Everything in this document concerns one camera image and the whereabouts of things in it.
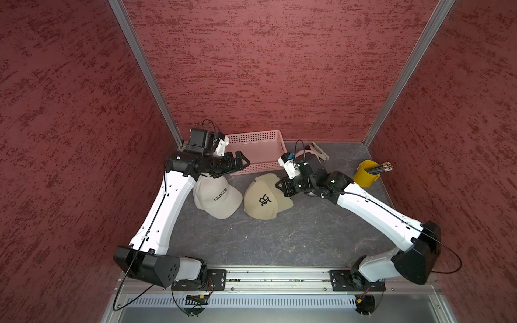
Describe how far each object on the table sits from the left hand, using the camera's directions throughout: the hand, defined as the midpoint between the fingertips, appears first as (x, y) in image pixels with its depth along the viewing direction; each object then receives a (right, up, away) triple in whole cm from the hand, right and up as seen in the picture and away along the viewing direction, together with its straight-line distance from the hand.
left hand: (238, 170), depth 71 cm
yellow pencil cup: (+58, -5, +25) cm, 63 cm away
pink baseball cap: (+34, +9, +39) cm, 53 cm away
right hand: (+14, -7, +4) cm, 17 cm away
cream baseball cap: (-13, -13, +18) cm, 26 cm away
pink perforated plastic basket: (+8, +10, +47) cm, 49 cm away
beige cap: (+9, -12, +6) cm, 16 cm away
